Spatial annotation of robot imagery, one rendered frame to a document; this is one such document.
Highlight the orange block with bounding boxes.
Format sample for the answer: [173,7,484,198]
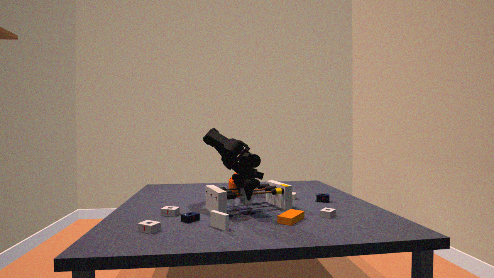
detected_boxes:
[277,209,304,226]

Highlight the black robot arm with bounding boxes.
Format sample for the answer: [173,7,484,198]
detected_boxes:
[203,128,264,180]

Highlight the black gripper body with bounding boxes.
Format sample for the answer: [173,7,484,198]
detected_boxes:
[232,165,260,187]

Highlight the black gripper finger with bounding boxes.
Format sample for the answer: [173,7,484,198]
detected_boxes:
[244,186,258,201]
[234,181,244,194]

